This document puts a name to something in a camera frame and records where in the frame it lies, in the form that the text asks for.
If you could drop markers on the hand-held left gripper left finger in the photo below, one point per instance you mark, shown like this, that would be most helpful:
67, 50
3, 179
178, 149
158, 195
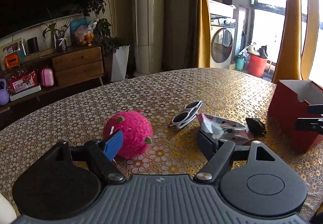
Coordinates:
113, 144

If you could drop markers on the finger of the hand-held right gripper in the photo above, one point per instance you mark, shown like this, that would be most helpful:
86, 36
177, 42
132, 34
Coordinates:
315, 108
309, 125

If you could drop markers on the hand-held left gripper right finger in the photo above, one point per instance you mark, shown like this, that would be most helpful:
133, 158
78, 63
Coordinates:
205, 144

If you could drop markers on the pink fuzzy plush ball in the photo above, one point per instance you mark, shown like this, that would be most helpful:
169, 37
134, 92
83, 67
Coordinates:
133, 128

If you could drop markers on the red cardboard box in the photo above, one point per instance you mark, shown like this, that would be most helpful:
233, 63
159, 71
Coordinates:
282, 118

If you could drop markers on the patterned desktop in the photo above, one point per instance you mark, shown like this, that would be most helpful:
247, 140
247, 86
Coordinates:
151, 92

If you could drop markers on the silver foil snack packet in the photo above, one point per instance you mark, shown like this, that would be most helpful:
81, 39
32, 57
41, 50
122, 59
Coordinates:
222, 128

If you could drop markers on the white sunglasses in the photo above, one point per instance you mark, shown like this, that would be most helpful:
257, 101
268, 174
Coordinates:
183, 118

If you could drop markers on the red bucket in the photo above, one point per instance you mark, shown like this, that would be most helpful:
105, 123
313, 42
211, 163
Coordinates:
257, 66

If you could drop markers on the yellow giraffe figure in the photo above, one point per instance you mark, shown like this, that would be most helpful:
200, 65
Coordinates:
292, 37

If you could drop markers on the black boot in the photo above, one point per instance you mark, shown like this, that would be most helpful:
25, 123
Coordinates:
263, 52

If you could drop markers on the white angular planter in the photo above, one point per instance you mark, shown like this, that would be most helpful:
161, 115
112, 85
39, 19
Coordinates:
119, 62

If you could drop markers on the white boot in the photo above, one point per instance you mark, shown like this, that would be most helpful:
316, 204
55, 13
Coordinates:
252, 49

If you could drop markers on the wooden television cabinet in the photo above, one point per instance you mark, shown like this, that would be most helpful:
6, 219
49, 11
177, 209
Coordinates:
78, 65

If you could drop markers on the teal bottle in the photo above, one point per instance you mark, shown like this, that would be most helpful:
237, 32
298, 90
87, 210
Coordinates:
240, 62

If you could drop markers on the pink toy suitcase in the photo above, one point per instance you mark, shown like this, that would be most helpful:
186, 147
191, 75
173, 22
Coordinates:
47, 77

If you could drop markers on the white washing machine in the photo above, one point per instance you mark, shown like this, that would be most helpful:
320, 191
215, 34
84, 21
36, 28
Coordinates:
222, 47

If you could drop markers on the red gift box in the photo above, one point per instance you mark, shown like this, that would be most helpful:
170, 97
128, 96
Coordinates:
24, 84

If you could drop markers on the plastic bag of oranges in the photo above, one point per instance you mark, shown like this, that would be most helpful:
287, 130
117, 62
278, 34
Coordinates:
85, 34

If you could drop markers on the small plant in patterned vase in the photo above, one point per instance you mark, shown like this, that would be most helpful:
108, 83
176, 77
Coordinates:
60, 43

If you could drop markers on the tall green houseplant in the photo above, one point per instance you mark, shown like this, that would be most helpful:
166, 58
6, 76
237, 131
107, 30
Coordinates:
106, 29

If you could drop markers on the yellow curtain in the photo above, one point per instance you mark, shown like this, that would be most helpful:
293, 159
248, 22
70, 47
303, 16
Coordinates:
203, 24

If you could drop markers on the purple kettlebell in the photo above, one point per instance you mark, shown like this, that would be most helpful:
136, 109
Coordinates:
3, 95

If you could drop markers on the blue bag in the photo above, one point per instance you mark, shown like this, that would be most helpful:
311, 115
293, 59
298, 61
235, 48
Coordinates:
75, 26

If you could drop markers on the white cylinder bottle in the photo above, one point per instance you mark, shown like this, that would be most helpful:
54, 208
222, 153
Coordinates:
6, 210

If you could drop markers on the black cylinder speaker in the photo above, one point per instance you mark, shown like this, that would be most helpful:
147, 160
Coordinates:
33, 45

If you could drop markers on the grey curtain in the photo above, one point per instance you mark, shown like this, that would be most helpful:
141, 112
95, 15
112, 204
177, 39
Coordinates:
179, 17

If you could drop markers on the white standing air conditioner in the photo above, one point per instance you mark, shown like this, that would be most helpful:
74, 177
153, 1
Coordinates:
149, 17

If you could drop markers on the orange desk clock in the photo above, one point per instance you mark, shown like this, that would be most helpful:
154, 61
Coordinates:
11, 60

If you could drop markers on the white countertop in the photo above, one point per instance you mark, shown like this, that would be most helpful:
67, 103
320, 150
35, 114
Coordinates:
220, 8

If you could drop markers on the white photo frame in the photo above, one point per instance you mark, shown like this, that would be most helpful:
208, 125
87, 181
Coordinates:
11, 47

